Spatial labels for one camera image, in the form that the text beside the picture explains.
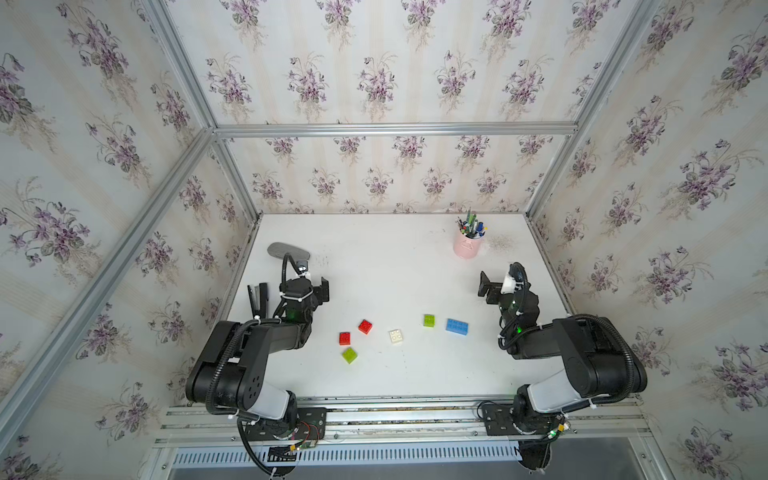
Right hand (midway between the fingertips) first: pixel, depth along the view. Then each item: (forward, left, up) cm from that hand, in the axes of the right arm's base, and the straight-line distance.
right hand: (504, 274), depth 90 cm
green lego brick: (-11, +23, -9) cm, 27 cm away
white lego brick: (-17, +33, -8) cm, 38 cm away
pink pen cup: (+13, +9, -4) cm, 17 cm away
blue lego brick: (-14, +15, -8) cm, 22 cm away
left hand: (-2, +62, -3) cm, 62 cm away
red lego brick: (-14, +43, -8) cm, 46 cm away
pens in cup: (+20, +7, -1) cm, 21 cm away
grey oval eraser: (+14, +76, -7) cm, 77 cm away
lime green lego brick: (-23, +47, -9) cm, 53 cm away
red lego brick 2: (-18, +48, -8) cm, 52 cm away
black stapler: (-6, +78, -7) cm, 78 cm away
